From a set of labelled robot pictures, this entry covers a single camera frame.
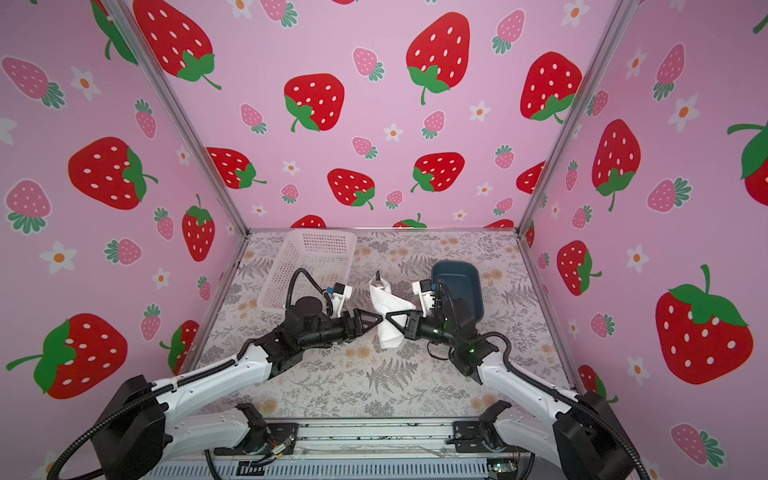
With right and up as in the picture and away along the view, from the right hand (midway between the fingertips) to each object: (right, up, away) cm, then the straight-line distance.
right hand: (385, 318), depth 73 cm
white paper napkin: (0, +4, +2) cm, 4 cm away
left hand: (-2, -1, 0) cm, 2 cm away
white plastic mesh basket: (-23, +16, +38) cm, 47 cm away
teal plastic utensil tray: (+26, +7, +31) cm, 41 cm away
